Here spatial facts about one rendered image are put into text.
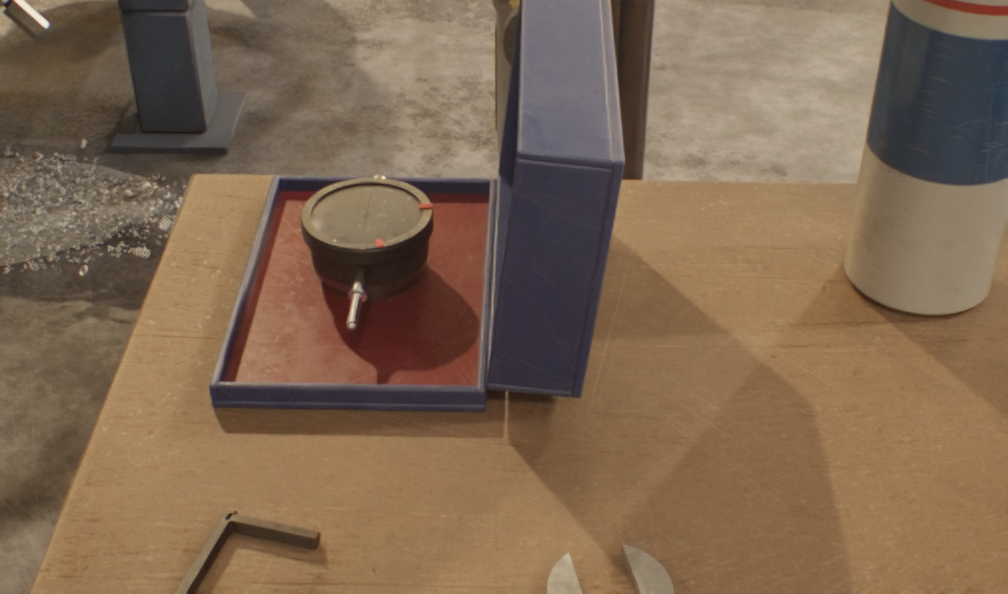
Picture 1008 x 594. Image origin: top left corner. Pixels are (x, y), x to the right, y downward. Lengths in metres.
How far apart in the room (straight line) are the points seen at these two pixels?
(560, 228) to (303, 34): 1.46
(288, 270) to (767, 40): 1.38
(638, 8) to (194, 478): 0.51
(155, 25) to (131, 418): 1.10
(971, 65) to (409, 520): 0.27
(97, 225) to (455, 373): 1.04
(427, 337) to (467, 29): 1.38
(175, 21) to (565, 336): 1.15
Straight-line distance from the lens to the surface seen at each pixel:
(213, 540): 0.50
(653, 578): 0.48
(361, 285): 0.58
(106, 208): 1.59
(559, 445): 0.54
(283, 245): 0.64
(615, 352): 0.58
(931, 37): 0.56
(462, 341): 0.58
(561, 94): 0.52
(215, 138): 1.69
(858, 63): 1.90
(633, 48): 0.94
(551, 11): 0.58
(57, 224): 1.58
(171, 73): 1.66
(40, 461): 1.28
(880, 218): 0.60
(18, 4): 1.43
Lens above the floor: 0.83
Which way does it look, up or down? 36 degrees down
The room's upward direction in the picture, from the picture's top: straight up
